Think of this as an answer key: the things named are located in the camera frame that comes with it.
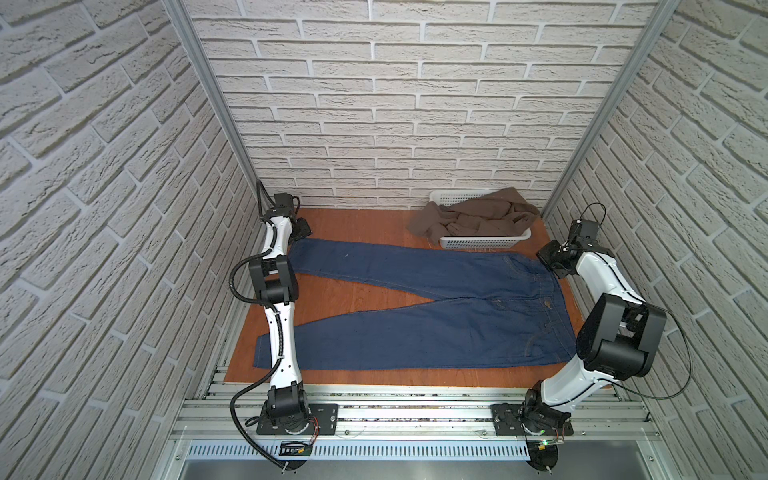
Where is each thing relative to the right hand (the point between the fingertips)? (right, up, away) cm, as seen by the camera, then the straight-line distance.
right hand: (540, 252), depth 92 cm
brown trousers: (-6, +15, +19) cm, 25 cm away
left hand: (-83, +9, +19) cm, 85 cm away
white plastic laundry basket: (-25, +22, +25) cm, 41 cm away
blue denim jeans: (-10, -19, 0) cm, 21 cm away
